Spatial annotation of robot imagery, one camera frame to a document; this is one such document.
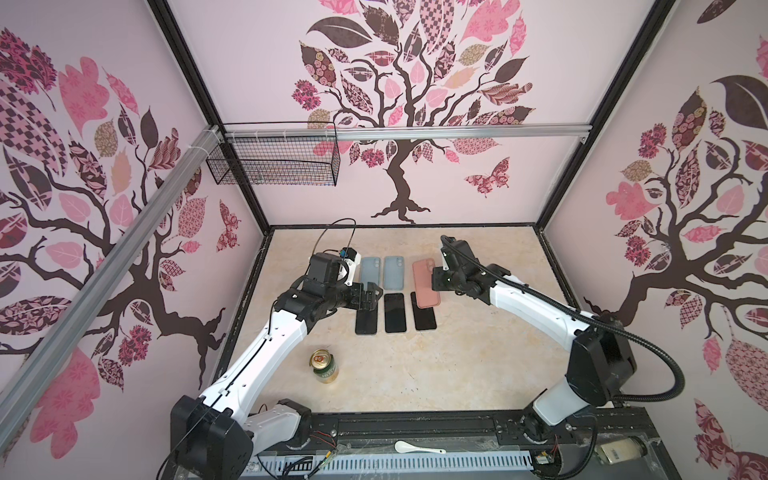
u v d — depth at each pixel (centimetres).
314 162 81
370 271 107
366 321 96
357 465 70
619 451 68
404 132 93
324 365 75
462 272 64
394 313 94
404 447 71
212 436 37
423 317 94
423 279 90
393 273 107
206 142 81
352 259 70
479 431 75
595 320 46
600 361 43
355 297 68
